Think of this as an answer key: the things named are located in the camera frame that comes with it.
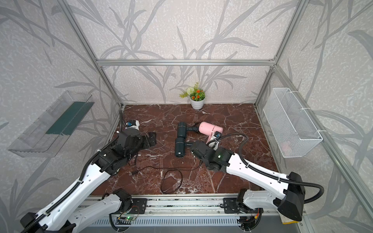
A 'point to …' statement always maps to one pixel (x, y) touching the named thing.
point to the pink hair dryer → (210, 129)
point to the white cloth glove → (286, 220)
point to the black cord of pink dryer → (170, 169)
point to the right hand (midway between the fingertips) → (202, 148)
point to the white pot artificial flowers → (196, 96)
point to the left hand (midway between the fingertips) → (150, 136)
